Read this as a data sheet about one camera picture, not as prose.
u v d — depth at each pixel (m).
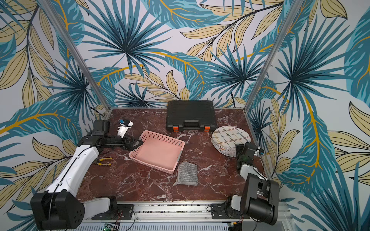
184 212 0.75
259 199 0.44
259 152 0.79
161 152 0.95
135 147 0.71
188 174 0.83
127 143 0.68
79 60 0.88
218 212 0.73
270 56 0.87
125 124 0.69
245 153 0.70
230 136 0.99
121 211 0.73
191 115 1.17
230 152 0.95
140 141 0.74
